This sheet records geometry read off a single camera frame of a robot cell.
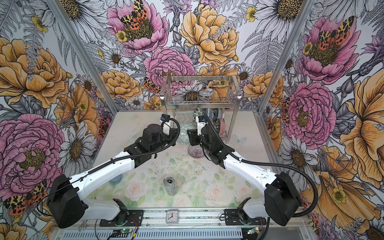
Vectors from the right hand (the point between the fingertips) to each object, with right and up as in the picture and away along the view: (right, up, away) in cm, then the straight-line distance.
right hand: (190, 134), depth 80 cm
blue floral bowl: (+13, +13, +25) cm, 31 cm away
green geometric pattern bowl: (-4, -2, +1) cm, 4 cm away
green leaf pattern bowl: (+4, +14, +28) cm, 31 cm away
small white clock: (-8, -39, -6) cm, 40 cm away
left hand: (-7, +1, -1) cm, 7 cm away
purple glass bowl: (+3, -12, +17) cm, 21 cm away
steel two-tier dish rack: (-8, +29, +34) cm, 46 cm away
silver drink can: (-9, -22, -8) cm, 25 cm away
